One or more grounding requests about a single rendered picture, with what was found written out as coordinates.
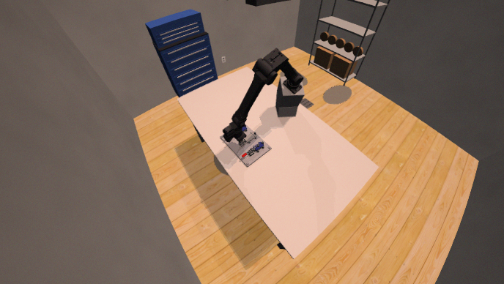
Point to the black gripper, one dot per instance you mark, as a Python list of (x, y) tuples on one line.
[(243, 135)]

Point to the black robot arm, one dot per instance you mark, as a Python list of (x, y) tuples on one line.
[(265, 73)]

